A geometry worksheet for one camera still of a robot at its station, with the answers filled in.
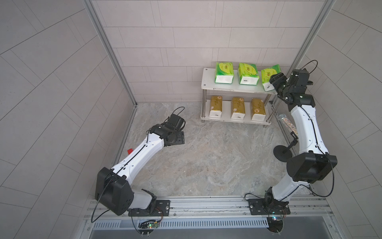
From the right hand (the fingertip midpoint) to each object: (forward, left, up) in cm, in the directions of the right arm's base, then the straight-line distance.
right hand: (273, 76), depth 76 cm
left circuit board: (-56, +66, -36) cm, 94 cm away
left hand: (-18, +51, -25) cm, 60 cm away
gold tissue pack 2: (+3, +13, -26) cm, 29 cm away
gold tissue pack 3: (0, +1, -26) cm, 26 cm away
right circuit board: (-58, +8, -40) cm, 71 cm away
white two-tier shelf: (+2, +33, -7) cm, 33 cm away
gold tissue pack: (+5, +28, -25) cm, 38 cm away
